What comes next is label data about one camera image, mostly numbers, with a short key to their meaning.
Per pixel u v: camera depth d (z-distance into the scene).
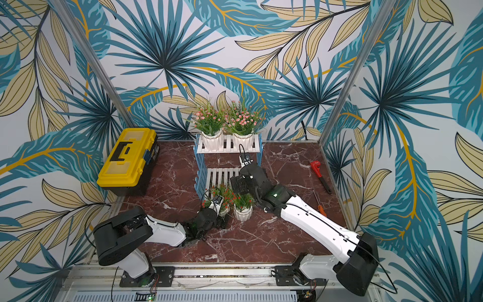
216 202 0.76
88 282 0.76
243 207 0.84
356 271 0.37
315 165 1.07
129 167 0.86
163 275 0.74
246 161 0.62
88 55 0.80
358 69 0.85
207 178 1.00
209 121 0.70
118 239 0.45
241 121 0.69
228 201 0.80
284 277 0.73
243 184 0.65
